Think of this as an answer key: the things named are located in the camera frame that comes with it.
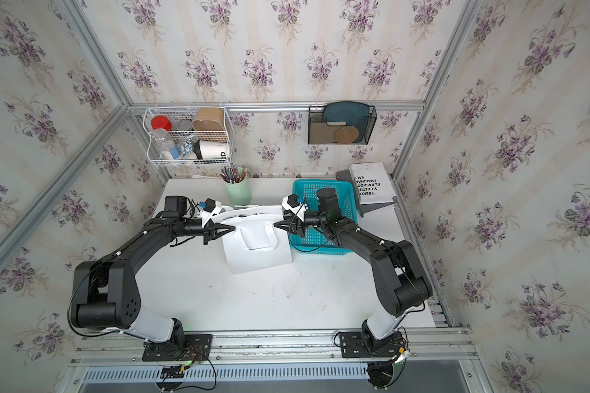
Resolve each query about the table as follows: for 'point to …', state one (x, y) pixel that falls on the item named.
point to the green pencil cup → (237, 186)
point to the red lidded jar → (161, 122)
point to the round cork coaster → (346, 134)
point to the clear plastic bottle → (163, 142)
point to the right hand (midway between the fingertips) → (280, 220)
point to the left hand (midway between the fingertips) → (236, 228)
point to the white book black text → (371, 183)
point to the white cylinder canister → (211, 150)
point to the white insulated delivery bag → (256, 242)
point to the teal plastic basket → (317, 237)
